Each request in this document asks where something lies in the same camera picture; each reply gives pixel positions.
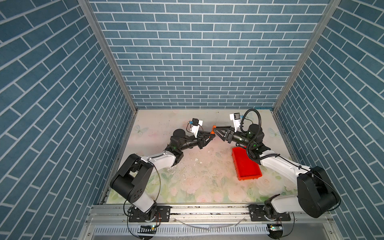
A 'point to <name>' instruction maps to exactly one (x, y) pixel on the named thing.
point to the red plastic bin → (246, 168)
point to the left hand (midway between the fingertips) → (213, 136)
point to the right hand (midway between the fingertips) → (214, 128)
